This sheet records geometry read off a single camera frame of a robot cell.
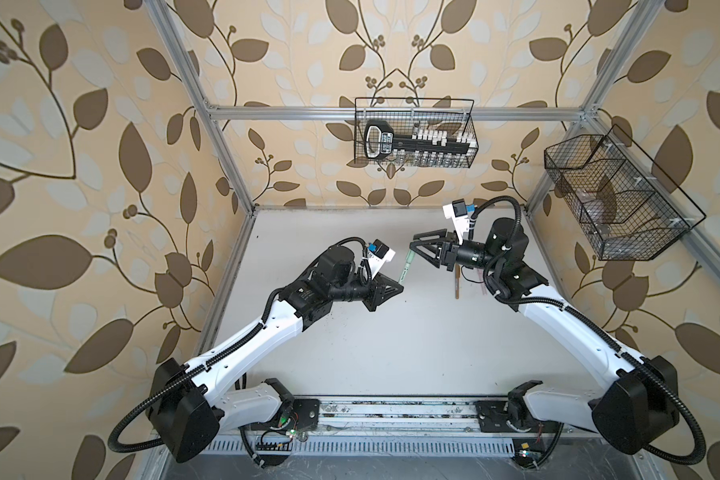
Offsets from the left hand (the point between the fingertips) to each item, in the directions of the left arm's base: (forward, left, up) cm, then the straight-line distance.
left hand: (402, 286), depth 69 cm
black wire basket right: (+18, -55, +9) cm, 59 cm away
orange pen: (+17, -21, -25) cm, 36 cm away
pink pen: (-5, -15, +8) cm, 18 cm away
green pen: (+3, -1, +4) cm, 5 cm away
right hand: (+6, -2, +8) cm, 10 cm away
